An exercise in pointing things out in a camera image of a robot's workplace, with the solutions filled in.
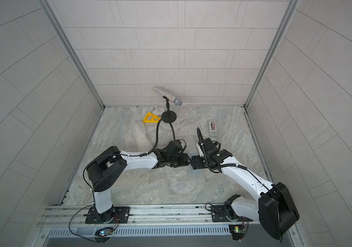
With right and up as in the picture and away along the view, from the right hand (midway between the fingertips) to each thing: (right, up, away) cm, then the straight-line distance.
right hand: (196, 162), depth 83 cm
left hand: (-2, -1, +4) cm, 5 cm away
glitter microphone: (-11, +34, +6) cm, 36 cm away
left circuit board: (-41, -24, -18) cm, 51 cm away
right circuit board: (+17, -26, -15) cm, 35 cm away
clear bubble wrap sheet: (-36, +13, +11) cm, 40 cm away
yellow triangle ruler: (-31, +25, +26) cm, 47 cm away
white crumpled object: (-25, +29, +28) cm, 48 cm away
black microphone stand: (-18, +26, +26) cm, 41 cm away
